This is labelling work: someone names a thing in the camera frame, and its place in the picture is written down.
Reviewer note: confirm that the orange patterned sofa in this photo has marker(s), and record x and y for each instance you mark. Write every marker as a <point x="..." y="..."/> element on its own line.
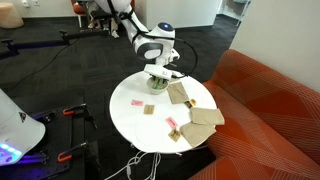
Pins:
<point x="266" y="126"/>

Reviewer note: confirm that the small tan printed packet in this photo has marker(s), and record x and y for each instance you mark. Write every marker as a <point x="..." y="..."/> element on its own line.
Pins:
<point x="174" y="135"/>

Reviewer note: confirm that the yellow and black packet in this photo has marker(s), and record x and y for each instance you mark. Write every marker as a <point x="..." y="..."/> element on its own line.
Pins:
<point x="190" y="103"/>

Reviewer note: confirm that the pink sweetener packet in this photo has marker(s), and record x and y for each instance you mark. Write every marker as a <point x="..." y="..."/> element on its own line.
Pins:
<point x="171" y="122"/>
<point x="136" y="102"/>

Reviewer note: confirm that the orange chair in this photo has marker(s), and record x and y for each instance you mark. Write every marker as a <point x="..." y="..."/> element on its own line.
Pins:
<point x="78" y="7"/>

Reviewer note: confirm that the beige round stool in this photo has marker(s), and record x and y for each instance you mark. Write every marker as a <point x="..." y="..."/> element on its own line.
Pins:
<point x="10" y="15"/>

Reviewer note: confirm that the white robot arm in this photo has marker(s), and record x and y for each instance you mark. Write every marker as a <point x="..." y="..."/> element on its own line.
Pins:
<point x="150" y="43"/>

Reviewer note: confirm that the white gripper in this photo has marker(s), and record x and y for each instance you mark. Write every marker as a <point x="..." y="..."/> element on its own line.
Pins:
<point x="157" y="71"/>

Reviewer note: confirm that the black base platform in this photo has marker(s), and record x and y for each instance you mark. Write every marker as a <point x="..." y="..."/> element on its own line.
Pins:
<point x="66" y="140"/>

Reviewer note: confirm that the white bowl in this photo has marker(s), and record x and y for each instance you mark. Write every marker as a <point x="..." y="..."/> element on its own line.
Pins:
<point x="156" y="91"/>

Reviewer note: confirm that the brown sugar packet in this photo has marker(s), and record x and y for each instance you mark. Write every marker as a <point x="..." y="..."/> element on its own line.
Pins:
<point x="149" y="109"/>

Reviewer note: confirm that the brown paper napkin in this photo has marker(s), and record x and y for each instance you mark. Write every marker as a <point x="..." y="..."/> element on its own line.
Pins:
<point x="196" y="134"/>
<point x="177" y="93"/>
<point x="206" y="116"/>

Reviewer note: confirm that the white device with blue lights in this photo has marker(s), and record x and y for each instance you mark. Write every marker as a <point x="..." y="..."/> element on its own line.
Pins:
<point x="16" y="133"/>

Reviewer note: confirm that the black floor rail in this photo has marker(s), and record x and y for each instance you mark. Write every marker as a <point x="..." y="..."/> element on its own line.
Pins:
<point x="43" y="41"/>

